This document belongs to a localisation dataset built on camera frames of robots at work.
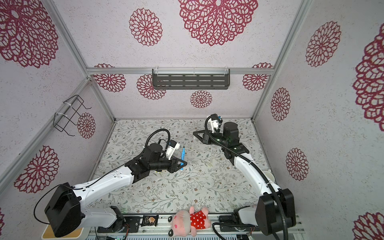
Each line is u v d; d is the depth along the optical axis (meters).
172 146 0.69
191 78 0.93
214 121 0.69
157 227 0.73
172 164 0.66
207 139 0.66
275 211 0.40
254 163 0.51
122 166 0.57
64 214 0.41
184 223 0.68
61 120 0.73
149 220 0.74
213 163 0.97
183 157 0.73
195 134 0.73
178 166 0.70
